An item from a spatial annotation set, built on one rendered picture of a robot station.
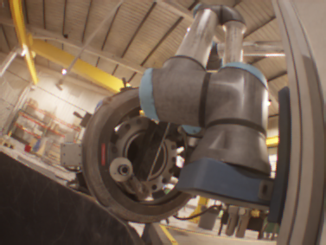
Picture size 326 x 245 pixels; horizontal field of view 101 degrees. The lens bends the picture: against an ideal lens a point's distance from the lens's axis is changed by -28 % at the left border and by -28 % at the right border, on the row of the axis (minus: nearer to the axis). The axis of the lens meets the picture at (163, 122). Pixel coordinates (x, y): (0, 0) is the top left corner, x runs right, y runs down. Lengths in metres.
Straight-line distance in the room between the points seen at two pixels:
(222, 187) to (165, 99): 0.25
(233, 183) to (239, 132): 0.10
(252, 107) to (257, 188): 0.17
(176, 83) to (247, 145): 0.22
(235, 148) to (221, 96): 0.13
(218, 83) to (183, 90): 0.08
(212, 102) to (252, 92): 0.10
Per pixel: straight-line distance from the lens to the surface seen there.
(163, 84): 0.45
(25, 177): 0.31
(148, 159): 0.90
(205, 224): 3.62
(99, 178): 0.84
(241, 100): 0.41
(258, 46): 1.12
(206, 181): 0.31
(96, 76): 12.78
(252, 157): 0.35
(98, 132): 0.84
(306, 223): 0.32
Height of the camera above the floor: 0.40
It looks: 22 degrees up
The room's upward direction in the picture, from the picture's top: 18 degrees clockwise
